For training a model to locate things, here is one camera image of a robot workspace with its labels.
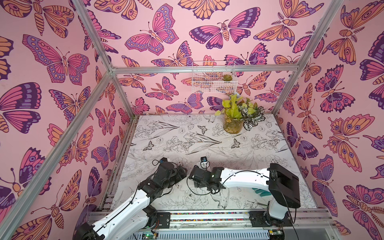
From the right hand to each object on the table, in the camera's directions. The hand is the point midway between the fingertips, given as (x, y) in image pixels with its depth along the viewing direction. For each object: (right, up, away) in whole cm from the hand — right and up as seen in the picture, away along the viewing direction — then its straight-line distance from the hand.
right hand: (202, 177), depth 84 cm
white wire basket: (+10, +60, +22) cm, 65 cm away
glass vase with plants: (+24, +37, +13) cm, 47 cm away
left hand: (-10, +4, -2) cm, 10 cm away
